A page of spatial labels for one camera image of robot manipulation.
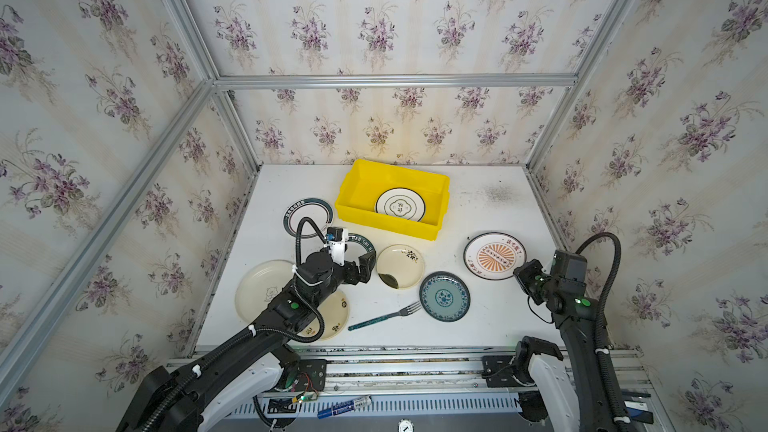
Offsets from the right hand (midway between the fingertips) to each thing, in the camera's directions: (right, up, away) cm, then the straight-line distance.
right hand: (514, 269), depth 80 cm
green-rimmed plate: (-60, +15, +26) cm, 67 cm away
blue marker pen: (-44, -29, -12) cm, 54 cm away
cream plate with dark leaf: (-30, -2, +14) cm, 33 cm away
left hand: (-42, +6, -2) cm, 42 cm away
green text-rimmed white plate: (-45, +3, +16) cm, 48 cm away
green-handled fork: (-29, -13, +4) cm, 32 cm away
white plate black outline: (-29, +18, +27) cm, 44 cm away
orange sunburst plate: (-3, +2, +8) cm, 8 cm away
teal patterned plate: (-18, -9, +6) cm, 21 cm away
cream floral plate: (-49, -13, +3) cm, 51 cm away
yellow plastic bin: (-43, +25, +35) cm, 61 cm away
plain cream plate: (-73, -6, +8) cm, 74 cm away
